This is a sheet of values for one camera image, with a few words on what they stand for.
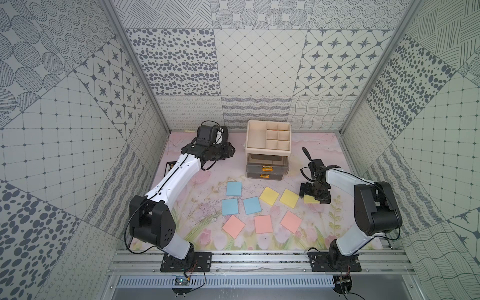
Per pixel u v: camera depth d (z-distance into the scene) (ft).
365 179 3.39
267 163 2.82
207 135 2.10
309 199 2.77
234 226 2.76
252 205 2.98
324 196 2.68
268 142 2.77
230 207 2.91
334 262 2.18
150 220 1.39
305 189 2.84
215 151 2.29
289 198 2.99
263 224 2.76
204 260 2.41
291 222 2.76
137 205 1.41
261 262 2.50
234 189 3.14
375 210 1.54
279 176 3.10
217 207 2.93
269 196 3.07
